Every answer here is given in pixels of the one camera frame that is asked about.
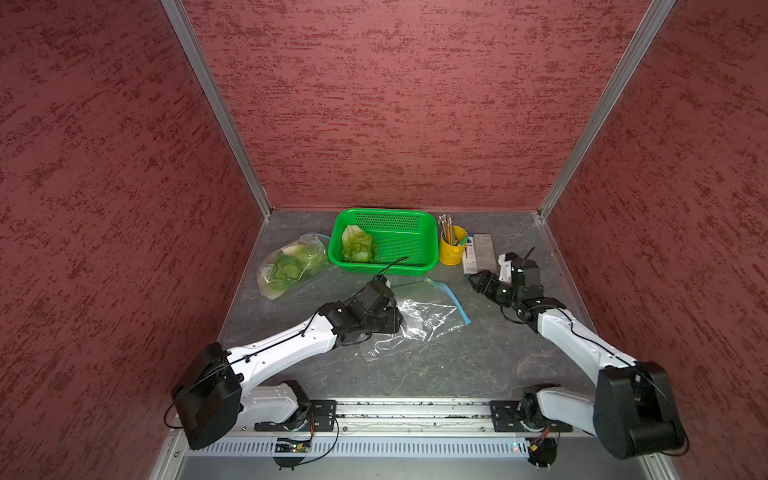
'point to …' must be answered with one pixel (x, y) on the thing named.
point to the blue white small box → (470, 264)
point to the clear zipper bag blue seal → (322, 242)
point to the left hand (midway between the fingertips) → (395, 325)
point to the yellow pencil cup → (453, 254)
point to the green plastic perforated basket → (396, 233)
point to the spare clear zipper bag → (429, 311)
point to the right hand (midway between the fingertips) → (473, 285)
